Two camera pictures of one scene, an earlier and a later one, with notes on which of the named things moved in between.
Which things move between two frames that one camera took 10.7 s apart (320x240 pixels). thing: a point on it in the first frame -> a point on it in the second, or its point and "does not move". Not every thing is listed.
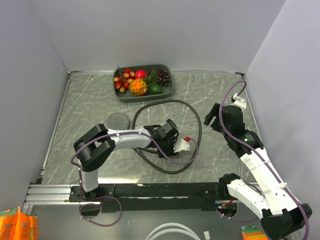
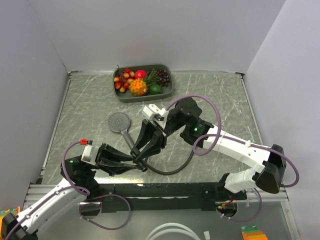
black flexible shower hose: (156, 152) -> (172, 171)
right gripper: (215, 111) -> (148, 131)
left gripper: (171, 153) -> (108, 153)
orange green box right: (252, 232) does not move
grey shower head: (118, 121) does not move
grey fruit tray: (127, 96) does not move
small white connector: (206, 234) does not move
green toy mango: (155, 89) does not move
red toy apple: (141, 74) does not move
